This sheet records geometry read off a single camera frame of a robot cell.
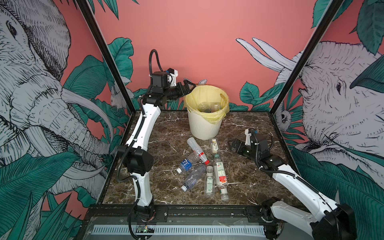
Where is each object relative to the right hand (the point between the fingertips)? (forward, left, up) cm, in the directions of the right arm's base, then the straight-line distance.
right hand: (232, 141), depth 80 cm
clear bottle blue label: (+30, +15, -3) cm, 33 cm away
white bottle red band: (+3, +19, -14) cm, 24 cm away
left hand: (+18, +22, +23) cm, 37 cm away
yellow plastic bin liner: (+35, +13, +5) cm, 37 cm away
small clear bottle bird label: (+5, +8, -13) cm, 16 cm away
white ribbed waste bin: (+17, +16, -9) cm, 25 cm away
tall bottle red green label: (-16, +7, -13) cm, 21 cm away
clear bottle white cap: (-14, +21, -18) cm, 31 cm away
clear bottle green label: (-18, +12, -14) cm, 26 cm away
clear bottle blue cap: (-7, +25, -13) cm, 29 cm away
